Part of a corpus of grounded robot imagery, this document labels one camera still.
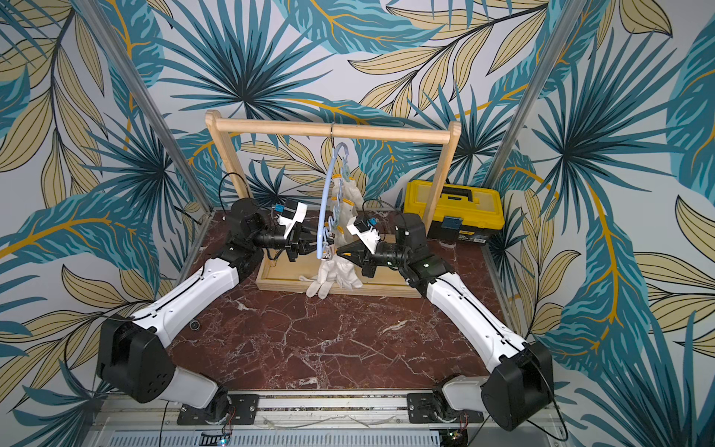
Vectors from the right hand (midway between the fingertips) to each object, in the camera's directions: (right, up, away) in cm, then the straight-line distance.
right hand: (340, 249), depth 70 cm
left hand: (-2, +2, -5) cm, 6 cm away
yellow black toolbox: (+42, +11, +28) cm, 52 cm away
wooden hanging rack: (-23, -10, +30) cm, 39 cm away
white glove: (+1, +18, +20) cm, 27 cm away
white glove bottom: (-3, -6, +7) cm, 10 cm away
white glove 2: (-1, +11, +20) cm, 23 cm away
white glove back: (-8, -13, +22) cm, 27 cm away
